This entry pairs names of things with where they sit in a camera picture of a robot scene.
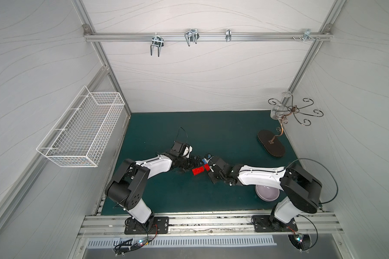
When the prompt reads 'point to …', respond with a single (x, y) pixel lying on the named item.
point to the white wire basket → (82, 133)
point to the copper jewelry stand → (275, 147)
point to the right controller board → (301, 242)
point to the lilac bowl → (267, 193)
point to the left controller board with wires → (122, 245)
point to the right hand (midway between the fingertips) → (210, 169)
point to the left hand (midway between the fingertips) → (199, 166)
